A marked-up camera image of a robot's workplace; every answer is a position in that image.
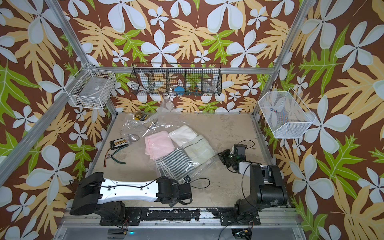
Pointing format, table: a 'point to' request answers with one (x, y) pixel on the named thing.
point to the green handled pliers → (110, 155)
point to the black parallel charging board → (119, 143)
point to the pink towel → (158, 145)
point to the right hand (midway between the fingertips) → (217, 152)
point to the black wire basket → (176, 79)
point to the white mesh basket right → (286, 115)
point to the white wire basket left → (90, 88)
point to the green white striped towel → (176, 164)
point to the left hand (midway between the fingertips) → (174, 191)
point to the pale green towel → (198, 150)
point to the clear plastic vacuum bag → (164, 117)
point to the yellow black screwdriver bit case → (140, 116)
